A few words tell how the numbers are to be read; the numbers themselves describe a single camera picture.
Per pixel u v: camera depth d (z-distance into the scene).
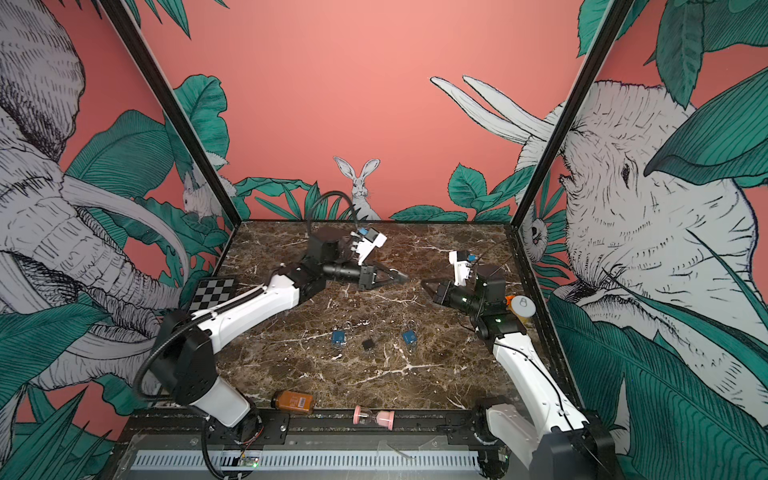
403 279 0.71
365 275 0.65
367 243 0.68
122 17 0.70
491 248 1.14
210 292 0.95
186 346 0.43
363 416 0.75
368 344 0.88
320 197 1.15
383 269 0.69
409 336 0.90
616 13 0.69
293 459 0.70
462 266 0.71
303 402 0.75
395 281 0.71
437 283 0.71
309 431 0.75
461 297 0.66
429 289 0.76
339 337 0.90
